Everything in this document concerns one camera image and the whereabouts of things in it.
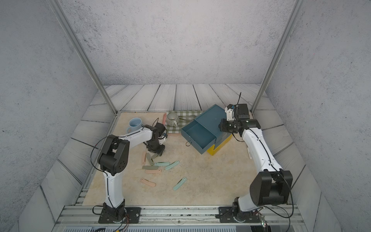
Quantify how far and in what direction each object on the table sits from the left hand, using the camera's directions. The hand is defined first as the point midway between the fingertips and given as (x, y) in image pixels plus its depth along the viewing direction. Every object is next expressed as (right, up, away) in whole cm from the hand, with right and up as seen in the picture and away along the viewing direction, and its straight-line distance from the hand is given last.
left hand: (160, 153), depth 97 cm
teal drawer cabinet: (+32, +22, -10) cm, 40 cm away
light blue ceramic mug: (-22, +19, +11) cm, 31 cm away
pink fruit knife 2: (-3, -9, -8) cm, 13 cm away
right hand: (+37, +19, -15) cm, 44 cm away
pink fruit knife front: (-5, -14, -12) cm, 19 cm away
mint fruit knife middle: (+10, -5, -6) cm, 13 cm away
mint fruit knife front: (+14, -14, -14) cm, 24 cm away
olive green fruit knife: (-6, -3, -3) cm, 8 cm away
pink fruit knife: (-10, -2, -3) cm, 11 cm away
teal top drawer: (+24, +12, -13) cm, 30 cm away
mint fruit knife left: (+2, -5, -5) cm, 8 cm away
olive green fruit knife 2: (-5, -7, -6) cm, 11 cm away
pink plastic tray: (-2, +22, +20) cm, 30 cm away
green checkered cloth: (+16, +25, +21) cm, 36 cm away
